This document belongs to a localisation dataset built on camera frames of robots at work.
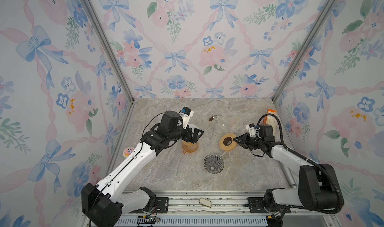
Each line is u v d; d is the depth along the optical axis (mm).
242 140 796
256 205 732
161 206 735
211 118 1027
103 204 371
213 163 840
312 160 841
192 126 858
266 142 703
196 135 640
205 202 737
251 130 836
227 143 907
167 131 549
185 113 638
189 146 883
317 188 427
